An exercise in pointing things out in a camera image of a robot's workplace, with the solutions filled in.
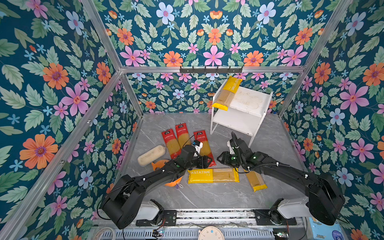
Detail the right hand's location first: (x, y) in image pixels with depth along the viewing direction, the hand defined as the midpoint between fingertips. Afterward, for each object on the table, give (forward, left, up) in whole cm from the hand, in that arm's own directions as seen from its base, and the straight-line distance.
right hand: (218, 158), depth 82 cm
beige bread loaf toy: (+7, +42, -9) cm, 43 cm away
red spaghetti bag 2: (+24, +23, -9) cm, 34 cm away
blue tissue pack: (-33, -44, -8) cm, 55 cm away
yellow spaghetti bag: (+25, -4, +23) cm, 35 cm away
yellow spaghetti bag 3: (-9, -22, -12) cm, 26 cm away
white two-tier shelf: (+16, -14, +20) cm, 29 cm away
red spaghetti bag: (+16, +30, -9) cm, 35 cm away
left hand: (+1, +4, +1) cm, 4 cm away
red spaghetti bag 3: (+23, +10, -10) cm, 27 cm away
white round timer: (-33, +5, -10) cm, 35 cm away
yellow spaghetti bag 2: (-6, +3, -10) cm, 12 cm away
